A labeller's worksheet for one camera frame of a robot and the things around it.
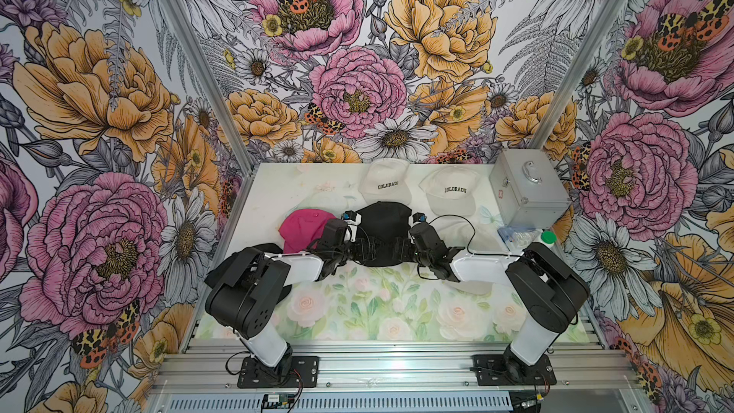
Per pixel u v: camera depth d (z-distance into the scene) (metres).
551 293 0.47
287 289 0.88
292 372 0.73
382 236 0.87
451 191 1.08
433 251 0.73
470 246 0.91
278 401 0.71
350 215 0.86
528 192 0.95
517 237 0.97
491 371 0.73
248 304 0.46
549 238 0.89
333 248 0.75
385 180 1.08
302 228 0.93
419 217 0.85
